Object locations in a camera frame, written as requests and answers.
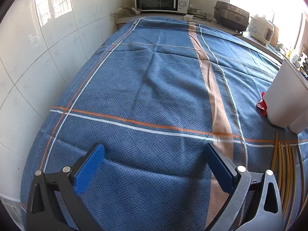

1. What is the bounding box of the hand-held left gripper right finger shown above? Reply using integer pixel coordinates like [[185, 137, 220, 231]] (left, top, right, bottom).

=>
[[204, 142, 284, 231]]

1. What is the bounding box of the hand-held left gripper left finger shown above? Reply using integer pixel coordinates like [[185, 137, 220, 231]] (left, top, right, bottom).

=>
[[26, 143, 105, 231]]

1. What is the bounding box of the brown bamboo chopstick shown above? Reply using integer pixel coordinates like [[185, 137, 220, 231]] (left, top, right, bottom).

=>
[[287, 146, 297, 224], [278, 141, 285, 213], [271, 133, 278, 172], [284, 143, 290, 218]]

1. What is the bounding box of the white two-compartment utensil holder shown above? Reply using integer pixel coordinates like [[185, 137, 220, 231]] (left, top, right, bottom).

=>
[[263, 57, 308, 134]]

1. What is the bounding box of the red plastic tag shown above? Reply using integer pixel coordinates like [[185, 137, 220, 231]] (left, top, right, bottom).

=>
[[256, 92, 268, 117]]

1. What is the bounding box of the blue plaid tablecloth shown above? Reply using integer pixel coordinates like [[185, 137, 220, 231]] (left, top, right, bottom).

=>
[[20, 16, 308, 231]]

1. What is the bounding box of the row of small bottles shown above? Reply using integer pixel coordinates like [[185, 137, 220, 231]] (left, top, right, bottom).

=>
[[275, 42, 308, 77]]

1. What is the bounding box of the brown cardboard box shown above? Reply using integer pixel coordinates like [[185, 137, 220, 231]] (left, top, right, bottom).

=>
[[271, 26, 280, 47]]

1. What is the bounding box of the white rice cooker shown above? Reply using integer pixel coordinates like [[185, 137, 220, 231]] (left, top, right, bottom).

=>
[[248, 14, 275, 45]]

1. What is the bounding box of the black countertop appliance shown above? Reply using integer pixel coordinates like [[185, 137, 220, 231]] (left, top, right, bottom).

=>
[[214, 1, 250, 32]]

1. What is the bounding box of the white microwave oven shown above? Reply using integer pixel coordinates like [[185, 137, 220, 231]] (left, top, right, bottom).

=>
[[134, 0, 189, 14]]

